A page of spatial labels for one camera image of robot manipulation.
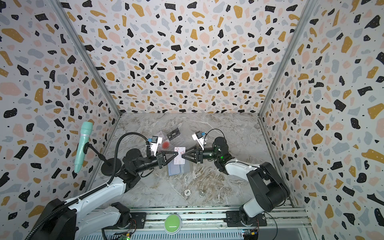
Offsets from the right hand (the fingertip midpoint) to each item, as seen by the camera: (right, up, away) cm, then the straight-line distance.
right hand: (187, 157), depth 73 cm
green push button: (-7, -33, 0) cm, 34 cm away
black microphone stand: (-50, -10, +16) cm, 53 cm away
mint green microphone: (-46, +13, -4) cm, 48 cm away
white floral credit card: (-4, -1, 0) cm, 4 cm away
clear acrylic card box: (-13, +6, +27) cm, 31 cm away
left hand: (-3, +1, -2) cm, 4 cm away
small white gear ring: (-1, -22, +10) cm, 24 cm away
